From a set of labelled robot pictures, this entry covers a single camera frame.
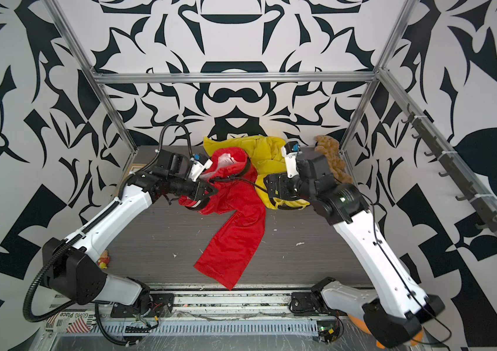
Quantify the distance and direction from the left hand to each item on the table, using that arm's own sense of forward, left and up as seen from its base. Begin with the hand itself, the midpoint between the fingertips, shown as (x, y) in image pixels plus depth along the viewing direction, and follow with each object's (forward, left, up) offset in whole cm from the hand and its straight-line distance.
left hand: (214, 188), depth 78 cm
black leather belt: (-1, -8, +7) cm, 11 cm away
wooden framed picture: (+30, +44, -22) cm, 57 cm away
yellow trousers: (+29, -22, -17) cm, 41 cm away
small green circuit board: (-41, -36, -23) cm, 59 cm away
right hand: (-3, -20, +11) cm, 23 cm away
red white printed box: (-36, +44, -19) cm, 60 cm away
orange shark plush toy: (-40, -45, -18) cm, 62 cm away
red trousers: (-12, -7, -22) cm, 26 cm away
